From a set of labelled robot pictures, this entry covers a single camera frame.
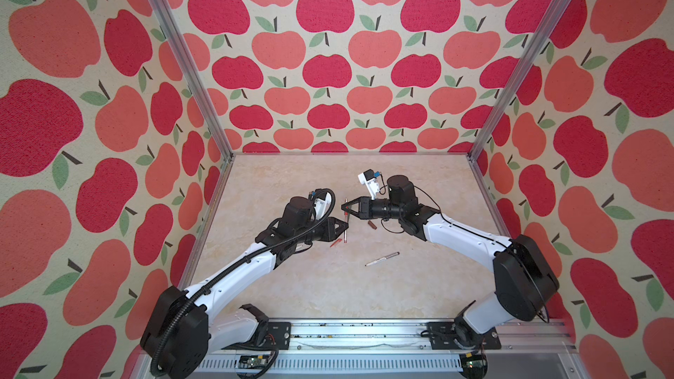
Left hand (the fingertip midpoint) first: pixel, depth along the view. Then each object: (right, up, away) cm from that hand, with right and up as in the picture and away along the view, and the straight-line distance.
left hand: (348, 231), depth 76 cm
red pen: (-1, +3, 0) cm, 3 cm away
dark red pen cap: (+10, -2, +22) cm, 25 cm away
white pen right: (+12, -12, +13) cm, 21 cm away
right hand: (-1, +6, +2) cm, 6 cm away
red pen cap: (-4, -7, +17) cm, 19 cm away
